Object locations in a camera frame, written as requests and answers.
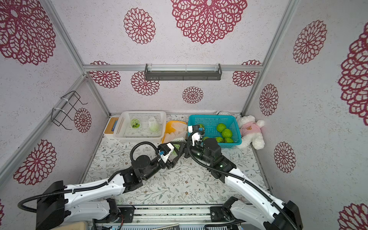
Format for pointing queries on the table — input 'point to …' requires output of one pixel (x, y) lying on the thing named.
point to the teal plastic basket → (210, 122)
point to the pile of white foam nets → (180, 132)
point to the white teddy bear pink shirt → (250, 132)
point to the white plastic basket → (141, 126)
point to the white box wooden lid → (111, 125)
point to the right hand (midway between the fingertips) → (174, 142)
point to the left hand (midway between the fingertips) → (177, 147)
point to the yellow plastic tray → (169, 128)
